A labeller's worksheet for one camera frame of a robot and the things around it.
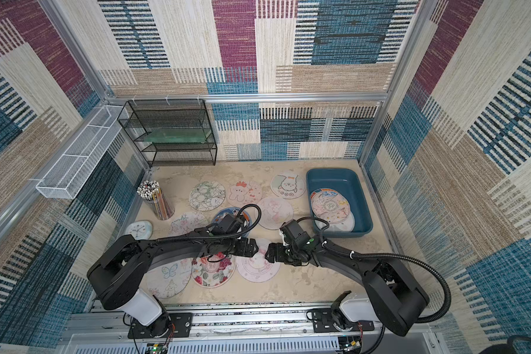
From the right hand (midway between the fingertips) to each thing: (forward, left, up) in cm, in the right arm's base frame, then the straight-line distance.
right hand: (277, 260), depth 85 cm
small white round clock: (+13, +57, +1) cm, 59 cm away
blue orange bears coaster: (+31, -24, -1) cm, 39 cm away
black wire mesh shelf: (+48, +45, +24) cm, 70 cm away
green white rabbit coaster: (+15, -29, -2) cm, 33 cm away
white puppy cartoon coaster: (+39, -6, -2) cm, 39 cm away
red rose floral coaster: (-3, +24, -2) cm, 25 cm away
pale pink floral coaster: (+18, +40, -2) cm, 44 cm away
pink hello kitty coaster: (-2, +8, -2) cm, 8 cm away
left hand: (+4, +10, 0) cm, 11 cm away
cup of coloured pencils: (+21, +48, +16) cm, 55 cm away
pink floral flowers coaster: (+26, -25, -1) cm, 35 cm away
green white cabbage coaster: (+32, +33, -2) cm, 46 cm away
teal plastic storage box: (+38, -35, 0) cm, 52 cm away
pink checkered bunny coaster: (+34, +15, -2) cm, 38 cm away
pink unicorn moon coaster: (+23, +1, -2) cm, 23 cm away
